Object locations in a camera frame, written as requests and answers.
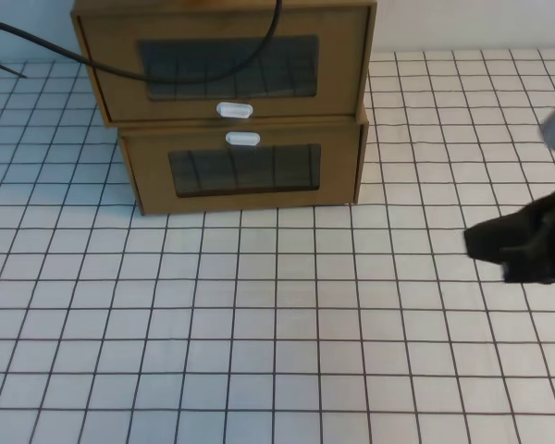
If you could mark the white drawer handle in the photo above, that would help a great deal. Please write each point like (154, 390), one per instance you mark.
(234, 110)
(242, 138)

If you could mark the cardboard shoebox drawer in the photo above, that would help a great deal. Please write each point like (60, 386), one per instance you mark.
(222, 69)

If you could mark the lower cardboard shoebox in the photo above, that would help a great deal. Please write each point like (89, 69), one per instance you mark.
(175, 170)

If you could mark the upper cardboard shoebox shell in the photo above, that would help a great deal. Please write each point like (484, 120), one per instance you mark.
(372, 28)

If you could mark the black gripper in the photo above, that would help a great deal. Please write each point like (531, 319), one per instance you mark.
(522, 243)

